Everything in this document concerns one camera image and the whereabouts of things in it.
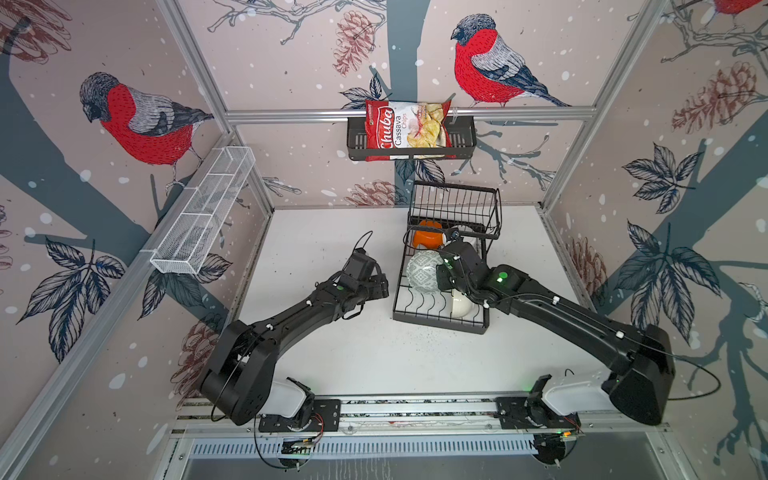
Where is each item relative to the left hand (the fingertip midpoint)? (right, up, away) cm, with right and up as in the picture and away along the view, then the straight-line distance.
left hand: (380, 284), depth 87 cm
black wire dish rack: (+31, +23, +6) cm, 39 cm away
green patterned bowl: (+12, +5, -5) cm, 14 cm away
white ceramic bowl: (+27, +17, +14) cm, 35 cm away
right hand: (+16, +5, -8) cm, 18 cm away
